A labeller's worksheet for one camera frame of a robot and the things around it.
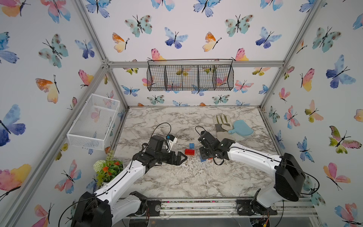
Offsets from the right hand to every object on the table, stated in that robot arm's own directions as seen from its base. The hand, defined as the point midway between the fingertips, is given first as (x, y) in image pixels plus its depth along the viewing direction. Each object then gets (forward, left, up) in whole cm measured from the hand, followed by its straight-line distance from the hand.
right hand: (203, 150), depth 84 cm
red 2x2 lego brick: (+1, -5, -12) cm, 13 cm away
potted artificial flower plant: (-17, +47, +9) cm, 51 cm away
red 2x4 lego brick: (+3, +7, -10) cm, 13 cm away
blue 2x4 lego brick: (-1, 0, -11) cm, 11 cm away
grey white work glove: (+28, -16, -9) cm, 34 cm away
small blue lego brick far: (+8, +7, -9) cm, 14 cm away
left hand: (-5, +12, +3) cm, 13 cm away
